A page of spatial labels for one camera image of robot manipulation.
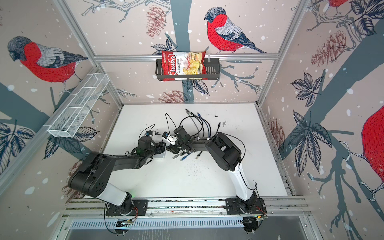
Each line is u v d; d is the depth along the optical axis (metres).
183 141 0.78
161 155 0.87
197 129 1.05
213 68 0.95
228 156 0.56
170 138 0.84
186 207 0.75
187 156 0.92
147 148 0.77
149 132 0.86
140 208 0.73
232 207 0.73
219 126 1.07
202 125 1.07
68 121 0.71
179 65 0.88
